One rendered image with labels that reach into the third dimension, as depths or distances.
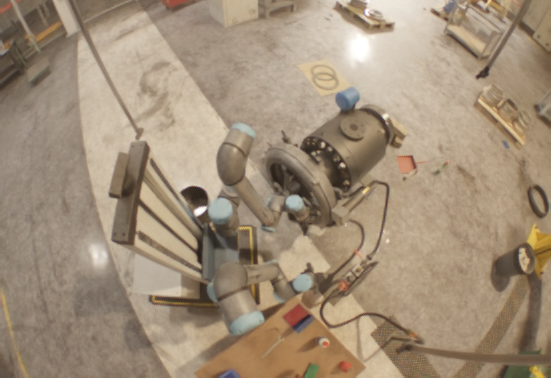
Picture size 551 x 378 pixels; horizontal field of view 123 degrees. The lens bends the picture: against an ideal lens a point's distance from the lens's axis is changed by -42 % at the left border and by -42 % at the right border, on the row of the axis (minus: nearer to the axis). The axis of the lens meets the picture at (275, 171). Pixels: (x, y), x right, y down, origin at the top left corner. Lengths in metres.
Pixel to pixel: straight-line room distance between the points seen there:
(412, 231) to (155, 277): 2.47
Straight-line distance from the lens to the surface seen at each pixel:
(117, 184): 0.73
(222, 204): 1.56
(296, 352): 1.99
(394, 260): 2.75
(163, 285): 1.70
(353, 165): 1.98
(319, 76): 3.91
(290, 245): 2.48
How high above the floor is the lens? 2.41
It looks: 60 degrees down
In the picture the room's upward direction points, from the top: 3 degrees clockwise
